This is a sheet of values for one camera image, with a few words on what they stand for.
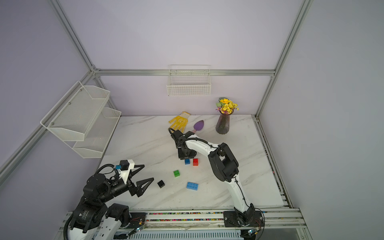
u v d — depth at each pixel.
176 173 0.88
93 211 0.48
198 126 1.15
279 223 0.73
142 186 0.58
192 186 0.84
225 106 0.91
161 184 0.84
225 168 0.55
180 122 1.16
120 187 0.57
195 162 0.91
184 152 0.82
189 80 0.95
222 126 1.04
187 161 0.93
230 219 0.73
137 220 0.73
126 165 0.55
